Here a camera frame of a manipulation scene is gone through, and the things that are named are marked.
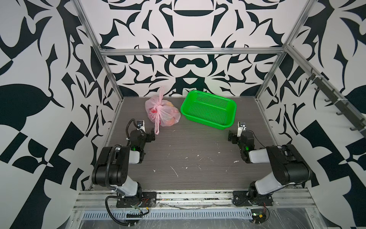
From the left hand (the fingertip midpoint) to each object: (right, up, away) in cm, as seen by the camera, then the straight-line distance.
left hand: (143, 126), depth 94 cm
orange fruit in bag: (+17, +3, +4) cm, 18 cm away
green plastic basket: (+51, +11, +17) cm, 55 cm away
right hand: (+62, -1, +1) cm, 62 cm away
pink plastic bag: (+11, +10, +2) cm, 15 cm away
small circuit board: (+63, -42, -23) cm, 79 cm away
